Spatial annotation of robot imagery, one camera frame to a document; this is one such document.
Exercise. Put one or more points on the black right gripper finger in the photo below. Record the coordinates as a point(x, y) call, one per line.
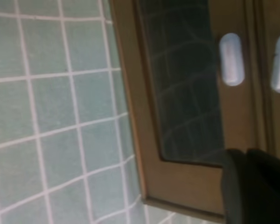
point(251, 187)

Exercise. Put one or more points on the cardboard shoebox drawer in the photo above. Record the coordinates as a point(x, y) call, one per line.
point(272, 31)

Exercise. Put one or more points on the lower cardboard shoebox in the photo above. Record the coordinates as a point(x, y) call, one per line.
point(189, 182)

